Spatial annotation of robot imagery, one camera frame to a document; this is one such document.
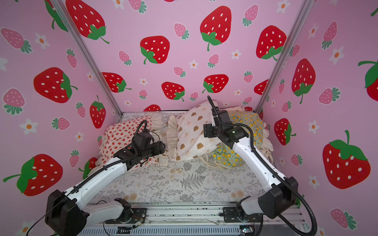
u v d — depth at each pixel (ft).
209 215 2.51
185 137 3.11
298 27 2.45
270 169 1.39
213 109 2.29
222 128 1.85
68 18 2.35
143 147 2.05
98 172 1.56
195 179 2.84
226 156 2.81
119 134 3.22
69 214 1.26
